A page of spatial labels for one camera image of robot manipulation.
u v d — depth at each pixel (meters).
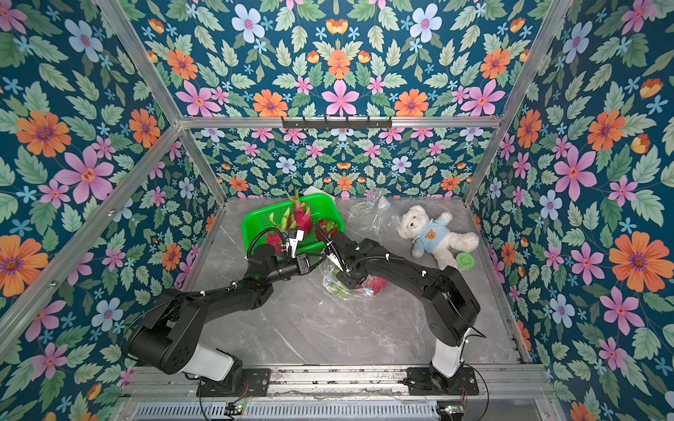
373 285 0.80
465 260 0.94
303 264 0.75
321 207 1.12
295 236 0.78
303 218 1.01
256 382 0.74
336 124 0.92
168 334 0.44
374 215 1.08
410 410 0.70
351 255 0.63
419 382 0.73
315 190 1.18
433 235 0.98
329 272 0.84
